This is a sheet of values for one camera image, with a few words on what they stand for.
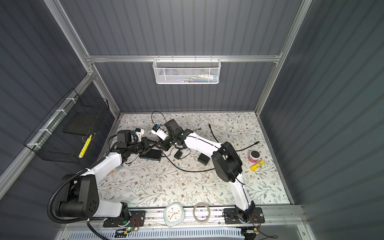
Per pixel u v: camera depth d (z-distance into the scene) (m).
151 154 0.92
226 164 0.55
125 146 0.70
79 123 0.74
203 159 0.93
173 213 0.72
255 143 1.02
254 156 0.89
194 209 0.76
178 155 0.96
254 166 0.89
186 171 0.90
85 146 0.69
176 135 0.71
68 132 0.72
